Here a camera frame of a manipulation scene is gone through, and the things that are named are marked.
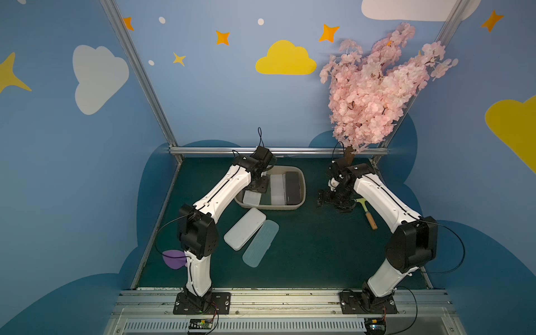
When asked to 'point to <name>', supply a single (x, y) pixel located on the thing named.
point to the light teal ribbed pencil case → (260, 243)
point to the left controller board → (200, 324)
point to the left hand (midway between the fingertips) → (257, 183)
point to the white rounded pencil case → (245, 227)
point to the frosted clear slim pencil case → (278, 183)
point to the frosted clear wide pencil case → (252, 197)
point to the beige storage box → (277, 169)
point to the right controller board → (375, 326)
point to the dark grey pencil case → (292, 188)
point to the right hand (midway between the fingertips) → (328, 205)
